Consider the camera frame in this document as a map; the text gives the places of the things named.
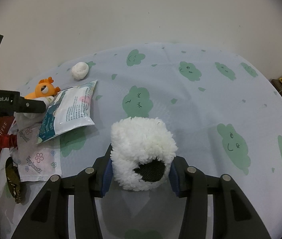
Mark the orange deer toy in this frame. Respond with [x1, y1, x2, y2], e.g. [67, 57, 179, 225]
[25, 77, 61, 99]

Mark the dark patterned pouch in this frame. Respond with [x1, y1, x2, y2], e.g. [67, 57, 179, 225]
[5, 157, 22, 204]

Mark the flower print tissue pack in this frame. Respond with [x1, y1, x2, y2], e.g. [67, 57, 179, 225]
[10, 113, 62, 182]

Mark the wet wipes pack teal white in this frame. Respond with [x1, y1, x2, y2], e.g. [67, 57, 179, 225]
[38, 80, 98, 144]

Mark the small white ball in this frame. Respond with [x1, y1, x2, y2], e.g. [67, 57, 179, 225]
[71, 62, 89, 80]

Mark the cloud print tablecloth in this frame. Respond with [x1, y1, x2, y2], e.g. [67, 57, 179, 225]
[0, 43, 282, 238]

